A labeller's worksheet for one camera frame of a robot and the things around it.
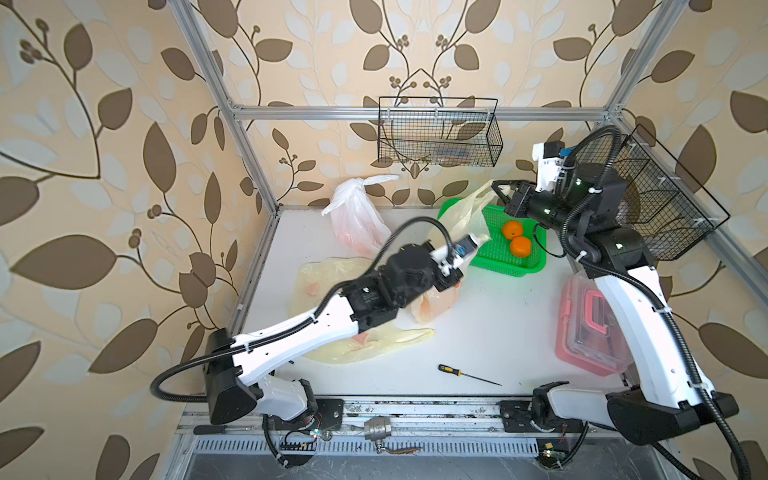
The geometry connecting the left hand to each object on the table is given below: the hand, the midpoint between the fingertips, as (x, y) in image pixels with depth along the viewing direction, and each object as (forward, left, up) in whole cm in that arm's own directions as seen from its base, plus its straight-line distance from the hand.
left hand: (453, 237), depth 63 cm
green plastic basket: (+21, -23, -36) cm, 48 cm away
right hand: (+8, -8, +8) cm, 14 cm away
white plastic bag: (+27, +25, -24) cm, 44 cm away
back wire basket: (+48, -1, -3) cm, 48 cm away
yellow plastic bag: (+10, -5, -4) cm, 12 cm away
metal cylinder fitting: (-31, +16, -33) cm, 48 cm away
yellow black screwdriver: (-17, -5, -37) cm, 41 cm away
